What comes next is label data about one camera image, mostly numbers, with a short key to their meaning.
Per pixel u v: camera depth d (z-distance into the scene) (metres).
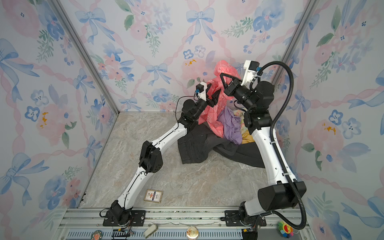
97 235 0.69
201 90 0.69
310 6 0.69
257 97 0.47
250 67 0.52
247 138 0.98
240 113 1.09
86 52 0.86
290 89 0.41
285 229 0.70
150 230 0.69
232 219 0.73
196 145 0.97
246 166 0.92
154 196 0.80
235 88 0.54
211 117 0.92
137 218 0.74
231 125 0.99
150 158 0.64
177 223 0.73
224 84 0.60
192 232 0.70
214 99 0.74
